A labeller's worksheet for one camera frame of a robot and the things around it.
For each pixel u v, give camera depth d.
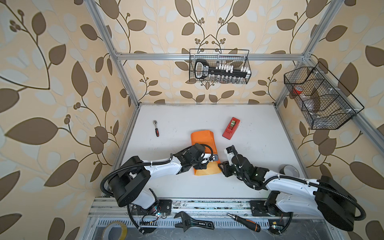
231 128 0.99
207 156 0.77
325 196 0.42
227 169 0.74
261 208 0.73
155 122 1.08
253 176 0.63
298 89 0.89
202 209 0.75
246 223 0.69
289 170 0.84
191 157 0.66
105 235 0.65
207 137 0.94
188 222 0.70
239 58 0.91
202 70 0.85
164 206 0.75
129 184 0.43
